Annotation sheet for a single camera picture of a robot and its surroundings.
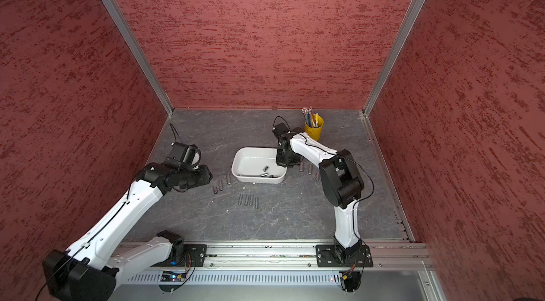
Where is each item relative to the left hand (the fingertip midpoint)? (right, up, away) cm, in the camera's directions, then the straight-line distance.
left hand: (207, 182), depth 78 cm
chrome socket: (+38, +2, +19) cm, 42 cm away
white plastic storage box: (+17, +3, +20) cm, 26 cm away
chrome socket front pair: (+15, -10, +9) cm, 20 cm away
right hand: (+30, +3, +15) cm, 34 cm away
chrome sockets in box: (+20, -1, +15) cm, 25 cm away
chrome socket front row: (+11, -10, +9) cm, 17 cm away
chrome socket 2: (+45, -1, +17) cm, 48 cm away
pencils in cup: (+43, +25, +23) cm, 55 cm away
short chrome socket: (-1, -7, +12) cm, 14 cm away
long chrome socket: (+4, -3, +15) cm, 16 cm away
